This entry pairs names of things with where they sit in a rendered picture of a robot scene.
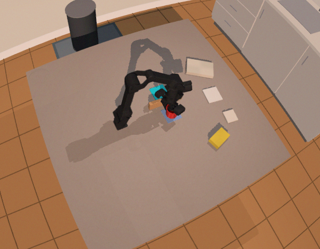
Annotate pale pink flat square tile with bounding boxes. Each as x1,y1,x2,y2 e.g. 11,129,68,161
202,87,223,103

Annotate red plastic cup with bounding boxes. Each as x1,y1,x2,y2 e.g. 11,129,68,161
166,104,177,119

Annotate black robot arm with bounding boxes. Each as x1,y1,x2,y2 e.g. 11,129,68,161
113,69,192,131

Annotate beige rectangular block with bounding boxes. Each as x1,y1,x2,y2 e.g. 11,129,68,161
186,59,214,78

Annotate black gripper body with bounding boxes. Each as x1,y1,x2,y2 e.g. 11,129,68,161
155,89,185,116

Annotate yellow rectangular block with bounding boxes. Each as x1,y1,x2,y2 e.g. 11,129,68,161
209,127,230,149

